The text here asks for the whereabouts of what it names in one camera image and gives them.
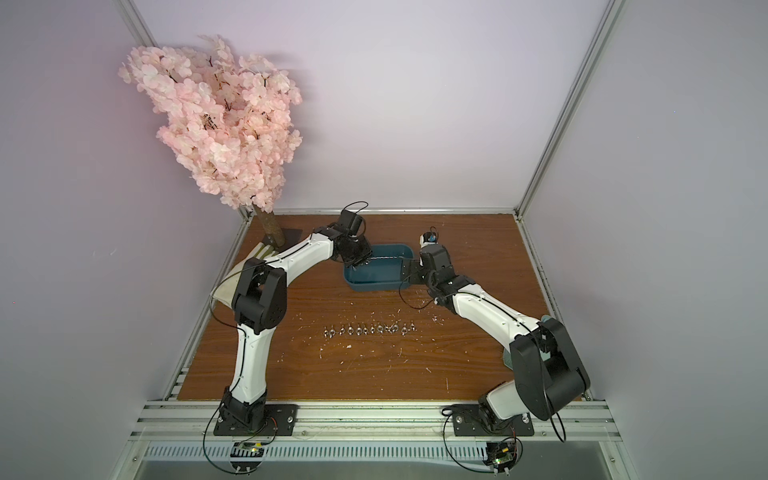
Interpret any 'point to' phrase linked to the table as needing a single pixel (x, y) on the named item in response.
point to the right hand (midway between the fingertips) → (417, 257)
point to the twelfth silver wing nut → (412, 327)
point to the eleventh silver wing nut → (326, 333)
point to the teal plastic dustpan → (508, 357)
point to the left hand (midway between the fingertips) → (378, 253)
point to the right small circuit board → (501, 455)
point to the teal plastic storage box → (382, 272)
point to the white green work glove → (226, 291)
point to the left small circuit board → (246, 450)
